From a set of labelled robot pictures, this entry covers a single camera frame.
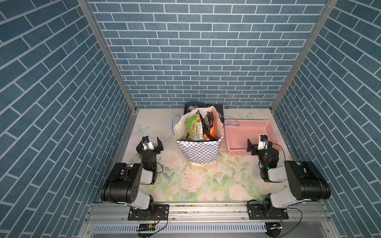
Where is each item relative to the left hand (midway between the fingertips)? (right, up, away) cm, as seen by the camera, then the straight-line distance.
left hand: (153, 138), depth 88 cm
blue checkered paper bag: (+28, -7, -12) cm, 31 cm away
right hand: (+64, -1, +2) cm, 64 cm away
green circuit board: (+2, -42, -16) cm, 45 cm away
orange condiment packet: (+34, +5, -11) cm, 36 cm away
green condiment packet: (+25, +7, -8) cm, 27 cm away
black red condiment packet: (+33, +11, -2) cm, 35 cm away
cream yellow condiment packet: (+31, +2, -12) cm, 33 cm away
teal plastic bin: (+29, +24, +30) cm, 48 cm away
